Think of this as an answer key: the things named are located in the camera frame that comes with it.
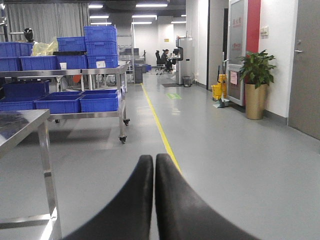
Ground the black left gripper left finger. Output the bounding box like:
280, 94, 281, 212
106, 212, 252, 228
62, 154, 154, 240

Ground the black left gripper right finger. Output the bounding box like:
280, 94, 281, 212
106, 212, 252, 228
154, 153, 258, 240

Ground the row of blue bins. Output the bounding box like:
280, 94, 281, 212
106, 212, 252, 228
0, 24, 120, 114

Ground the grey dustpan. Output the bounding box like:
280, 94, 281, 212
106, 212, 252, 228
212, 98, 231, 109

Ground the yellow mop bucket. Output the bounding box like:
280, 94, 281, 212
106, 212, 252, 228
211, 73, 230, 102

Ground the plant in gold pot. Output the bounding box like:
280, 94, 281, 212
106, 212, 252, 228
237, 49, 277, 121

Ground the dark grey waste bin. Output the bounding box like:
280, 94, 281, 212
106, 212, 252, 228
134, 64, 144, 84

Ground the bare steel table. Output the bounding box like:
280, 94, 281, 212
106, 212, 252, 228
0, 109, 63, 240

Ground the steel rack on castors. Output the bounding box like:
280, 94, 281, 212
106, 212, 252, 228
0, 61, 131, 145

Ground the tall grey machine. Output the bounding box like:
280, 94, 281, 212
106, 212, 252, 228
175, 36, 194, 86

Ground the black office chair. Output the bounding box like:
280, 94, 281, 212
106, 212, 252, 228
154, 49, 167, 75

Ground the person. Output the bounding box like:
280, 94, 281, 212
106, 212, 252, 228
161, 49, 174, 73

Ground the yellow plastic bag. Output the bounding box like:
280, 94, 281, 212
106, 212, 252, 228
31, 36, 60, 57

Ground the grey door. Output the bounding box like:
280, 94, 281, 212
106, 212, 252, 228
287, 0, 320, 141

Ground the black glossy round object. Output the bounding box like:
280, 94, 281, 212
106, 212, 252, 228
23, 27, 35, 43

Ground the grey curtain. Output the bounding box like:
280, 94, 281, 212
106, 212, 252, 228
4, 2, 90, 45

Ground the glass-fronted wall cabinet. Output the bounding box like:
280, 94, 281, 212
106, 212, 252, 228
226, 0, 249, 107

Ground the wall switch panel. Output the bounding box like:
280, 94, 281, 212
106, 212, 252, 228
259, 25, 270, 39

